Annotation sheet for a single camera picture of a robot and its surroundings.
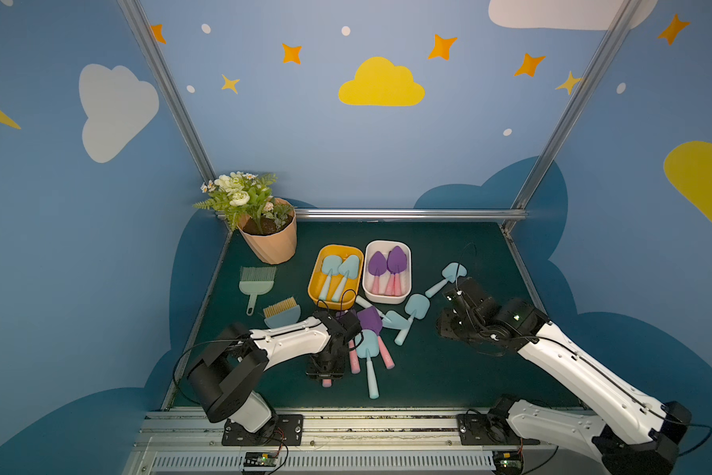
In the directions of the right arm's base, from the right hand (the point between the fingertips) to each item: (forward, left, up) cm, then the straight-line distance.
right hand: (443, 321), depth 74 cm
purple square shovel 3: (+9, +19, -19) cm, 28 cm away
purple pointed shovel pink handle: (+30, +17, -17) cm, 38 cm away
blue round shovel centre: (0, +19, -19) cm, 27 cm away
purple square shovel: (-13, +30, -15) cm, 36 cm away
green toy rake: (+21, +60, -18) cm, 66 cm away
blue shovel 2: (+29, -10, -18) cm, 36 cm away
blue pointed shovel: (+29, +27, -18) cm, 43 cm away
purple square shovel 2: (-4, +23, -17) cm, 29 cm away
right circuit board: (-27, -18, -21) cm, 38 cm away
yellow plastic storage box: (+24, +32, -18) cm, 44 cm away
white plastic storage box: (+37, +14, -15) cm, 43 cm away
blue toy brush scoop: (+8, +48, -18) cm, 52 cm away
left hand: (-10, +29, -18) cm, 35 cm away
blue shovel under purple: (+9, +12, -18) cm, 23 cm away
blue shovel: (+29, +34, -18) cm, 48 cm away
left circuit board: (-31, +44, -19) cm, 57 cm away
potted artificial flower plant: (+37, +57, -5) cm, 69 cm away
